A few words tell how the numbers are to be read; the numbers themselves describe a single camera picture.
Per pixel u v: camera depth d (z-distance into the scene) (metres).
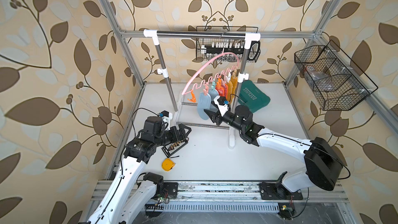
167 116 0.67
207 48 0.83
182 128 0.64
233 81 0.81
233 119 0.65
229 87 0.81
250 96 1.08
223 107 0.64
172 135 0.64
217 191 0.75
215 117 0.68
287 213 0.73
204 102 0.76
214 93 0.72
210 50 0.84
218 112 0.67
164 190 0.67
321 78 0.69
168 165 0.81
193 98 0.61
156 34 0.57
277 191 0.65
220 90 0.75
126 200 0.41
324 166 0.43
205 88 0.67
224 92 0.79
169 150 0.87
